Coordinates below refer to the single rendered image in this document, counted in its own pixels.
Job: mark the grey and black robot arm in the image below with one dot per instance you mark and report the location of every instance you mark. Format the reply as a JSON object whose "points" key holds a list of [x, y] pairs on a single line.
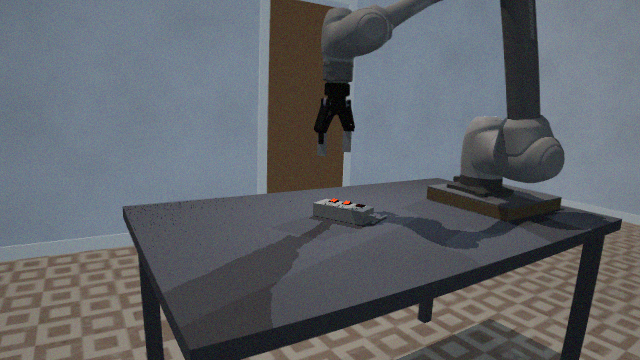
{"points": [[525, 149]]}

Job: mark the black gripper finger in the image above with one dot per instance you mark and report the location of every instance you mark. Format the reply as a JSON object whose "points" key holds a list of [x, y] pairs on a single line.
{"points": [[323, 120], [346, 124]]}

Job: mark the white power strip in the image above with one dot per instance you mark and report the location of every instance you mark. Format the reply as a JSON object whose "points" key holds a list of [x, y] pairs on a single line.
{"points": [[345, 211]]}

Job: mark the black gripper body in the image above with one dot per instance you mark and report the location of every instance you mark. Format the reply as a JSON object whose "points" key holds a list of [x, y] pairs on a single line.
{"points": [[333, 90]]}

